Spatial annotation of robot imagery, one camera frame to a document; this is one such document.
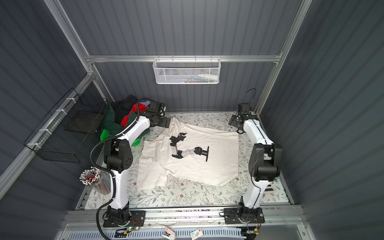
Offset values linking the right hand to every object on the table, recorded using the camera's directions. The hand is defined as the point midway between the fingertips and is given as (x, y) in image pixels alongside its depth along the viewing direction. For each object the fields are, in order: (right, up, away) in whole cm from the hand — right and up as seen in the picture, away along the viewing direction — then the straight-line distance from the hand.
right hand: (240, 124), depth 95 cm
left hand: (-51, +2, +5) cm, 51 cm away
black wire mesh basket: (-92, -5, -23) cm, 95 cm away
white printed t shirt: (-54, -24, -1) cm, 59 cm away
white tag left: (-41, -51, -27) cm, 71 cm away
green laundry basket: (-89, -7, +4) cm, 89 cm away
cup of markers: (-76, -28, -23) cm, 84 cm away
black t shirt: (-82, +12, +14) cm, 84 cm away
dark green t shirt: (-86, -1, +5) cm, 87 cm away
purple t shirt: (-66, +16, +17) cm, 70 cm away
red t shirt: (-71, +13, +21) cm, 76 cm away
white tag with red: (-28, -52, -26) cm, 64 cm away
